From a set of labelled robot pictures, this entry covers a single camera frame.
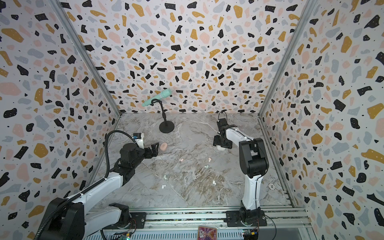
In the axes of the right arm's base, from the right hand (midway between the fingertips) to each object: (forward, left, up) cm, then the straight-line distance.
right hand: (220, 141), depth 100 cm
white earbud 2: (-26, +5, -3) cm, 27 cm away
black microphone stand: (+15, +40, -3) cm, 42 cm away
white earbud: (-30, +34, -2) cm, 45 cm away
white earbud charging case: (-4, 0, -3) cm, 5 cm away
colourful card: (-50, +9, -2) cm, 51 cm away
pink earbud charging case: (-3, +38, -1) cm, 38 cm away
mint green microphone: (+14, +33, +29) cm, 46 cm away
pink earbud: (-12, +25, -3) cm, 28 cm away
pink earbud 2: (-12, +7, -3) cm, 14 cm away
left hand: (-9, +40, +13) cm, 43 cm away
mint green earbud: (-17, +9, -3) cm, 19 cm away
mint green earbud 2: (-23, +34, -3) cm, 42 cm away
